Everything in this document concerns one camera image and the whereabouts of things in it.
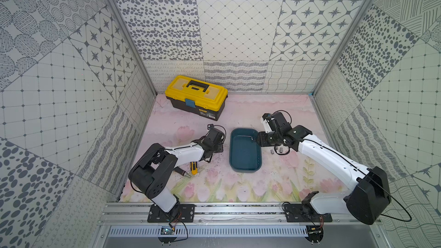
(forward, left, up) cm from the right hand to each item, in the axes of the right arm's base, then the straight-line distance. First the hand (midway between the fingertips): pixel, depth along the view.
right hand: (260, 141), depth 82 cm
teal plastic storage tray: (0, +6, -12) cm, 14 cm away
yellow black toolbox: (+26, +33, +4) cm, 43 cm away
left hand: (+6, +21, -10) cm, 23 cm away
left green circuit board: (-35, +41, -15) cm, 56 cm away
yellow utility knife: (-9, +33, -12) cm, 36 cm away
